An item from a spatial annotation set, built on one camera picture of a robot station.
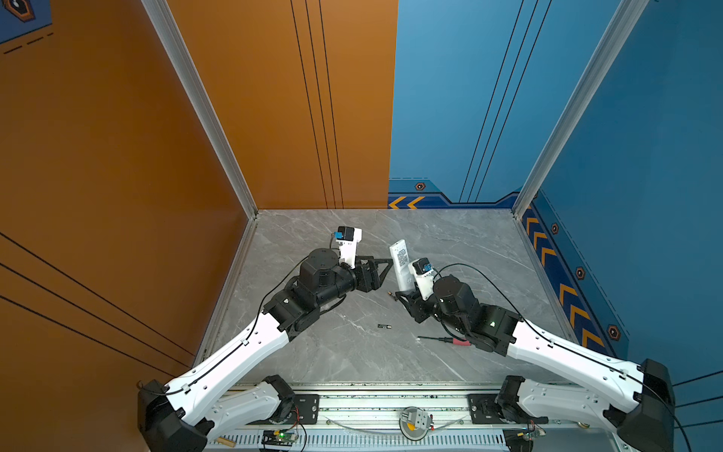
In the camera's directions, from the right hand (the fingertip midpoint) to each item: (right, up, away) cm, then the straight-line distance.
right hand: (402, 290), depth 73 cm
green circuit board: (-31, -37, -3) cm, 48 cm away
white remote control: (-1, +7, -5) cm, 9 cm away
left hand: (-5, +9, -7) cm, 12 cm away
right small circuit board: (+32, -35, -4) cm, 48 cm away
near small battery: (-4, -14, +14) cm, 20 cm away
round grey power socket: (+2, -30, -8) cm, 31 cm away
